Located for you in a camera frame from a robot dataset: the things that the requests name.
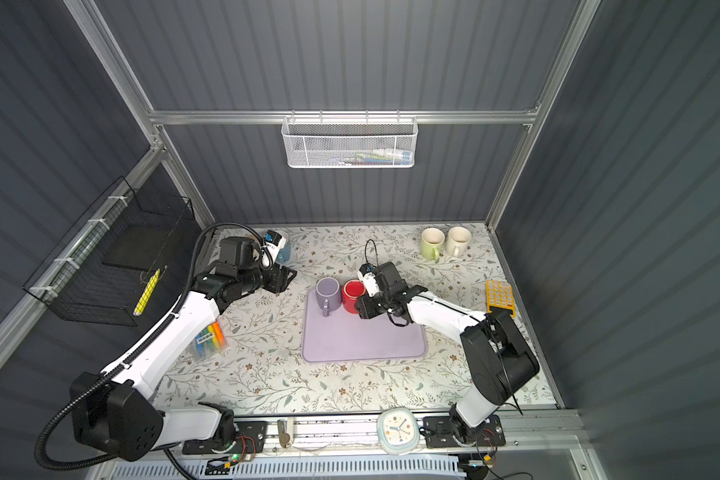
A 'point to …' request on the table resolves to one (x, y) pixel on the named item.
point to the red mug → (352, 289)
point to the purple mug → (328, 294)
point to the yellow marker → (149, 285)
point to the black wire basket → (103, 271)
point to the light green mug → (431, 241)
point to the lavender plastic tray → (342, 335)
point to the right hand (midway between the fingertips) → (365, 304)
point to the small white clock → (398, 430)
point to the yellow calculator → (499, 294)
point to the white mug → (457, 241)
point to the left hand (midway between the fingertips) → (286, 268)
